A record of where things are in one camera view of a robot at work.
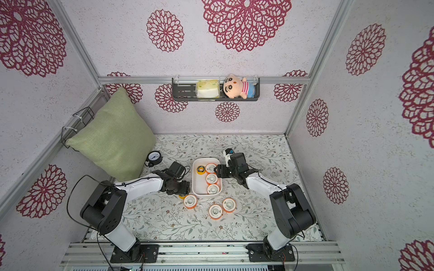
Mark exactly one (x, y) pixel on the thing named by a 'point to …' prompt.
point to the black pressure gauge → (154, 157)
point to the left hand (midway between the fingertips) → (184, 191)
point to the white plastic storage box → (205, 182)
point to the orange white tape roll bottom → (215, 212)
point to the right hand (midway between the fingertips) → (218, 167)
